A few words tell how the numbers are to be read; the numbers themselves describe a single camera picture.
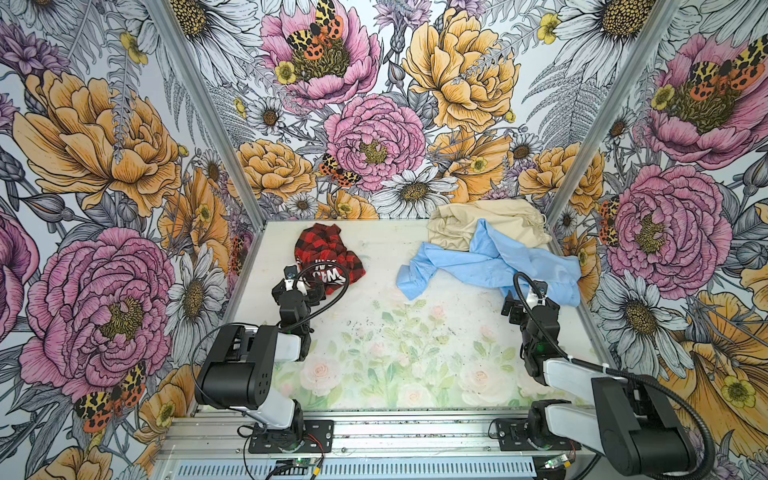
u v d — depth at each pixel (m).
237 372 0.45
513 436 0.74
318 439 0.73
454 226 1.15
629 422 0.43
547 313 0.77
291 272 0.78
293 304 0.71
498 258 1.03
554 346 0.63
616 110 0.89
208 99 0.87
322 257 1.00
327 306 0.70
